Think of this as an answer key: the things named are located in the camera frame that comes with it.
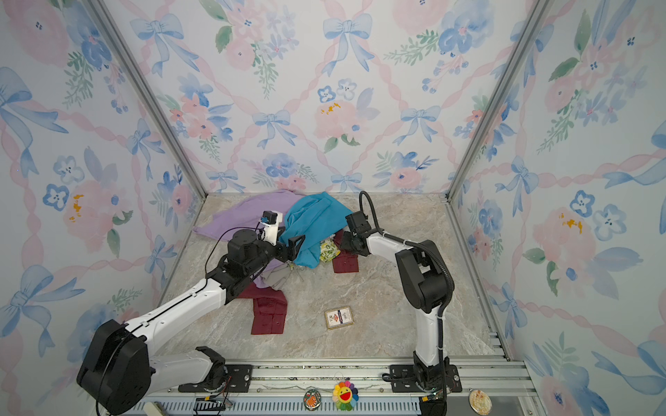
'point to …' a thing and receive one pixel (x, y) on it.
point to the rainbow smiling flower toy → (345, 395)
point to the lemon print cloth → (329, 250)
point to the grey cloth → (277, 277)
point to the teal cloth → (314, 217)
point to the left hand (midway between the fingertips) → (294, 229)
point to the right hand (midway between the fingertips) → (348, 241)
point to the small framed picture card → (339, 317)
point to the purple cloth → (247, 215)
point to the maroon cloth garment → (270, 307)
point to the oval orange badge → (312, 399)
